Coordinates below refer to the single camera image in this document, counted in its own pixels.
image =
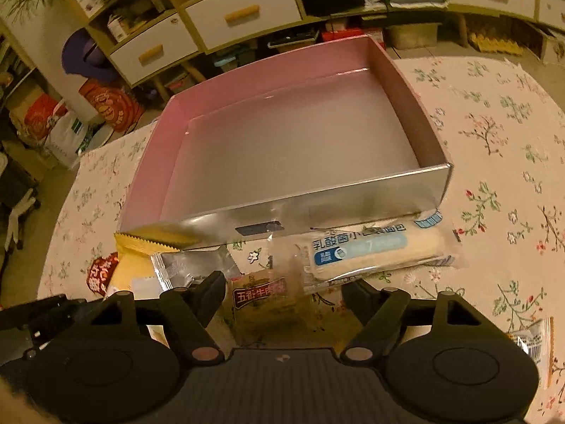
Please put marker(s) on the clear plastic storage bin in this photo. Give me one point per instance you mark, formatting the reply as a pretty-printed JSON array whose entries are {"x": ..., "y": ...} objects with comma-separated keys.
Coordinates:
[{"x": 413, "y": 36}]

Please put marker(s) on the brown beef snack packet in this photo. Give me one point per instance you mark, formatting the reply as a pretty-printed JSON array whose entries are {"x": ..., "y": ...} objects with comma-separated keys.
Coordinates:
[{"x": 270, "y": 302}]

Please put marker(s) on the left white cabinet drawer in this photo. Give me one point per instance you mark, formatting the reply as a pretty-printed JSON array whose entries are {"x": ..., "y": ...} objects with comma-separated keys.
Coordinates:
[{"x": 158, "y": 47}]

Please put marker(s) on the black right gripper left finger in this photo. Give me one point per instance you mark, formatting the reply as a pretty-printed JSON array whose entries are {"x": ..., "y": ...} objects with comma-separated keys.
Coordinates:
[{"x": 188, "y": 312}]

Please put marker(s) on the white plastic shopping bag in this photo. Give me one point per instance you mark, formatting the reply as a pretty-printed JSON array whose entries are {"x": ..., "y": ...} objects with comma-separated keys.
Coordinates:
[{"x": 69, "y": 138}]

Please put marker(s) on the white blue bread roll packet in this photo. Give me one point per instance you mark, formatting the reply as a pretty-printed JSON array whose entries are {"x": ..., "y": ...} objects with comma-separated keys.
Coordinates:
[{"x": 330, "y": 257}]

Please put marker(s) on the silver foil snack packet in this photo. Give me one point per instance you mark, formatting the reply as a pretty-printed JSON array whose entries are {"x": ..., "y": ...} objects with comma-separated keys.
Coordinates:
[{"x": 188, "y": 267}]

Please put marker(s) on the pink silver cardboard box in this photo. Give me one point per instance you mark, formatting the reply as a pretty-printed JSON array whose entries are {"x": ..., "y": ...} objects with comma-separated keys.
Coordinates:
[{"x": 317, "y": 138}]

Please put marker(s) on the wooden tv cabinet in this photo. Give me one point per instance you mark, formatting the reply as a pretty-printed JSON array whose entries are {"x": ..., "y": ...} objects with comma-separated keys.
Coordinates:
[{"x": 112, "y": 23}]

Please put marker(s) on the yellow cake snack packet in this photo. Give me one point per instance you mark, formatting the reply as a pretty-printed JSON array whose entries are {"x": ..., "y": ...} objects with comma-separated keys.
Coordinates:
[{"x": 134, "y": 271}]

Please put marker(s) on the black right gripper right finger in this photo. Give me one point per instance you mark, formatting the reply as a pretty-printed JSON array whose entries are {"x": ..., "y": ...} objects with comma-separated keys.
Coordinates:
[{"x": 381, "y": 314}]

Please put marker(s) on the purple hat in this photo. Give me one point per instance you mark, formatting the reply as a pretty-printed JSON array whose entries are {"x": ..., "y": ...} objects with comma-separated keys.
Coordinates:
[{"x": 82, "y": 56}]

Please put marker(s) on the yellow egg tray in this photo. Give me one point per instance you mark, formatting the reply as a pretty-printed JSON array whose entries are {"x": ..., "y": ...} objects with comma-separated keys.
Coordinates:
[{"x": 485, "y": 44}]

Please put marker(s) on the red orange gift bag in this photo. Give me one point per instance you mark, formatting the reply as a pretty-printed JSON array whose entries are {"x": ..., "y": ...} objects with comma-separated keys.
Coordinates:
[{"x": 114, "y": 101}]

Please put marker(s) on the white striped snack packet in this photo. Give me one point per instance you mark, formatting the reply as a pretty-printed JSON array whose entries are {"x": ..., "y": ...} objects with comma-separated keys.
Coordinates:
[{"x": 536, "y": 341}]

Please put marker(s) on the red snack packet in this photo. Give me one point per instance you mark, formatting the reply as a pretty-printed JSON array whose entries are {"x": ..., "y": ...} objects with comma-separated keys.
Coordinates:
[{"x": 101, "y": 272}]

